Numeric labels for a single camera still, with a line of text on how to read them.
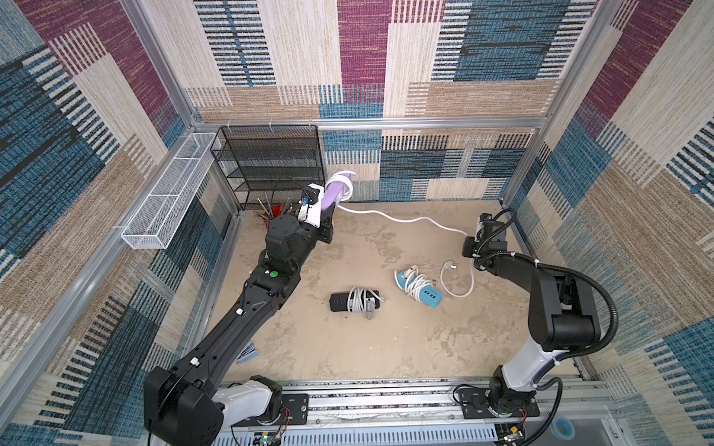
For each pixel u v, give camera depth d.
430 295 0.87
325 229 0.64
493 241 0.76
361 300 0.85
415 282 0.89
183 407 0.38
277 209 1.03
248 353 0.81
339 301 0.88
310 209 0.59
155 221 0.71
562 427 0.70
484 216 0.87
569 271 0.50
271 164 1.08
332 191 0.72
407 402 0.76
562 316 0.48
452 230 0.95
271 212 1.05
